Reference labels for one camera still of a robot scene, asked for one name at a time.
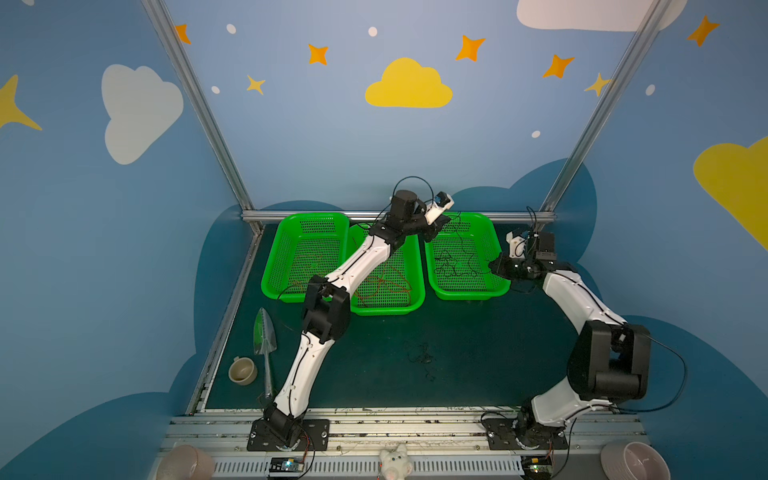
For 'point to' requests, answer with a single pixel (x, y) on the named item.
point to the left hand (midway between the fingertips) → (449, 211)
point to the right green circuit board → (537, 465)
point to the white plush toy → (395, 465)
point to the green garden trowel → (265, 342)
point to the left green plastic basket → (305, 245)
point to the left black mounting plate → (314, 435)
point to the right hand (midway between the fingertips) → (495, 260)
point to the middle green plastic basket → (389, 300)
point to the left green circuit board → (286, 464)
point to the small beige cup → (242, 371)
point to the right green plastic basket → (458, 259)
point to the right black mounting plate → (512, 434)
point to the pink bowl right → (634, 460)
